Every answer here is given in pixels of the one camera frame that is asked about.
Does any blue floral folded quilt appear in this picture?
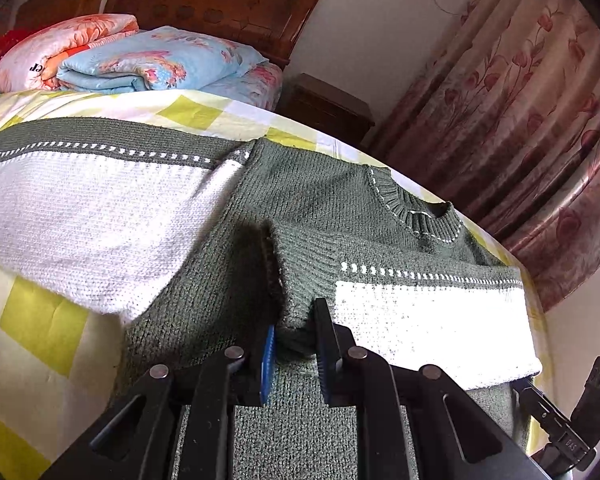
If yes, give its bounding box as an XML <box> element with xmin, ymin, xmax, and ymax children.
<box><xmin>56</xmin><ymin>26</ymin><xmax>268</xmax><ymax>93</ymax></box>

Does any pink floral folded quilt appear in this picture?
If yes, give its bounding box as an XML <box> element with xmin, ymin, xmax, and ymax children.
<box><xmin>0</xmin><ymin>13</ymin><xmax>138</xmax><ymax>93</ymax></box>

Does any dark wooden nightstand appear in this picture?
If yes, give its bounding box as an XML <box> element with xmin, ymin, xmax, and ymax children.
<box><xmin>276</xmin><ymin>73</ymin><xmax>375</xmax><ymax>148</ymax></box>

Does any large wooden headboard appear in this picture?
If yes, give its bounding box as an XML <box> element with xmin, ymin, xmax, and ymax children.
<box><xmin>105</xmin><ymin>0</ymin><xmax>320</xmax><ymax>68</ymax></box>

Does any pink floral curtain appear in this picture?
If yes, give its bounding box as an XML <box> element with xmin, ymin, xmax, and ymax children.
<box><xmin>370</xmin><ymin>0</ymin><xmax>600</xmax><ymax>309</ymax></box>

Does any yellow checked bed sheet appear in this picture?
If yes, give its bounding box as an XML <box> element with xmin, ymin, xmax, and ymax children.
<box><xmin>0</xmin><ymin>88</ymin><xmax>554</xmax><ymax>480</ymax></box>

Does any green knit sweater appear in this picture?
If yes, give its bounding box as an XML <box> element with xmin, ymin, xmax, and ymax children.
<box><xmin>0</xmin><ymin>118</ymin><xmax>540</xmax><ymax>479</ymax></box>

